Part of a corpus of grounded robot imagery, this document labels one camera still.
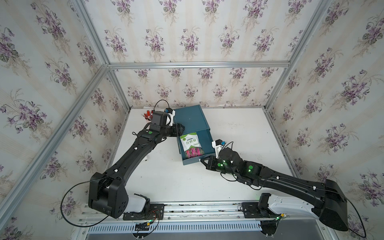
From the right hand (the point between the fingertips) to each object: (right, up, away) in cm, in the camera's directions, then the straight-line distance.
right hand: (201, 161), depth 72 cm
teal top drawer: (+3, +10, +11) cm, 15 cm away
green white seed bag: (-5, +7, +9) cm, 12 cm away
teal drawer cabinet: (-3, +20, +12) cm, 24 cm away
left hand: (-10, +16, +9) cm, 21 cm away
